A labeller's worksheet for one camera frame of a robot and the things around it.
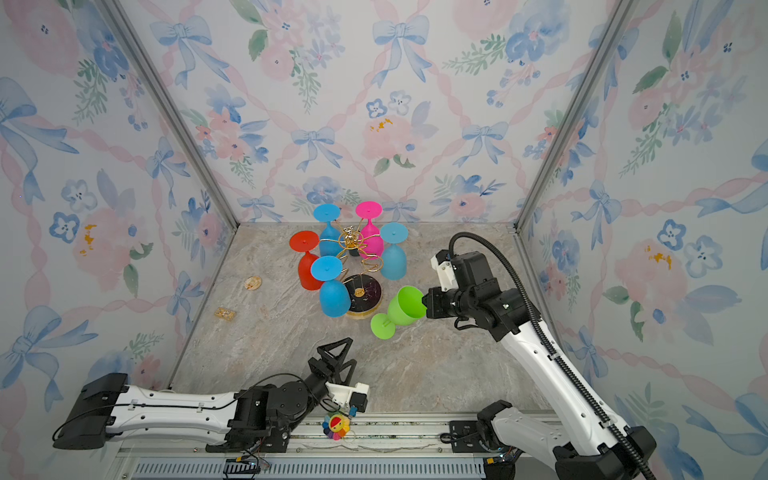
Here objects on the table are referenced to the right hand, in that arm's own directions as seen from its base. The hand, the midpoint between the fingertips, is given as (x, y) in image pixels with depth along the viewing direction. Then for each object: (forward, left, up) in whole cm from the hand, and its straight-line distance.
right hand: (423, 297), depth 72 cm
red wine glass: (+12, +29, +6) cm, 33 cm away
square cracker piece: (+7, +60, -22) cm, 65 cm away
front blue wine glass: (+2, +22, -2) cm, 22 cm away
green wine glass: (-3, +4, +1) cm, 5 cm away
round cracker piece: (+19, +56, -23) cm, 63 cm away
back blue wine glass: (+22, +25, +7) cm, 34 cm away
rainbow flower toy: (-24, +21, -22) cm, 39 cm away
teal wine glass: (+13, +7, -2) cm, 15 cm away
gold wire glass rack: (+16, +17, -22) cm, 32 cm away
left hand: (-10, +18, -5) cm, 21 cm away
